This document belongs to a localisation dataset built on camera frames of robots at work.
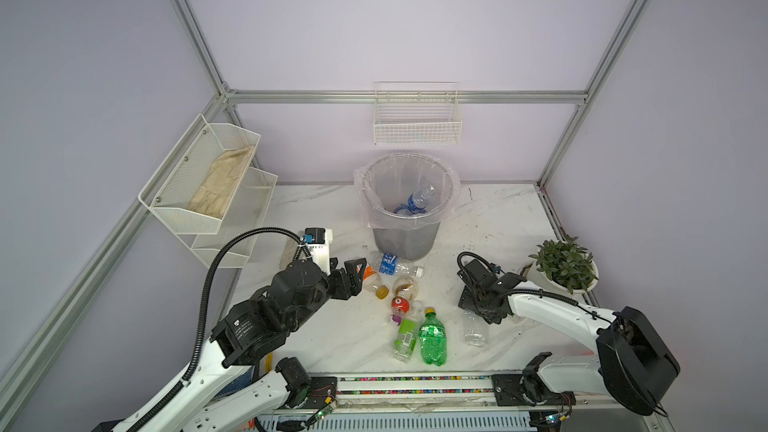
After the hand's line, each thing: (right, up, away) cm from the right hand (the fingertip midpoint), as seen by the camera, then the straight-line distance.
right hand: (469, 305), depth 87 cm
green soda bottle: (-12, -6, -8) cm, 16 cm away
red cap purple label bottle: (-21, 0, -2) cm, 21 cm away
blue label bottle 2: (0, -5, -5) cm, 7 cm away
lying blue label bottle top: (-23, +11, +4) cm, 26 cm away
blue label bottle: (-15, +31, +9) cm, 36 cm away
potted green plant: (+22, +14, -10) cm, 28 cm away
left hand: (-32, +16, -22) cm, 42 cm away
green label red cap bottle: (-18, -4, -9) cm, 21 cm away
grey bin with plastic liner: (-19, +33, +13) cm, 40 cm away
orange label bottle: (-28, +5, +4) cm, 29 cm away
